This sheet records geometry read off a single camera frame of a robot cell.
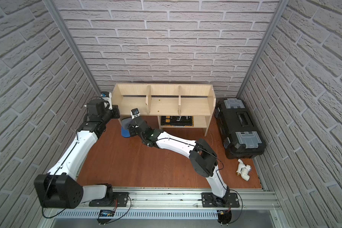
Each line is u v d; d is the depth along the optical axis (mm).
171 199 758
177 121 897
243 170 820
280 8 696
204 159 488
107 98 676
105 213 724
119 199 730
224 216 706
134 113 698
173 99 866
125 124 741
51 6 696
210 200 739
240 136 793
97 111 575
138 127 598
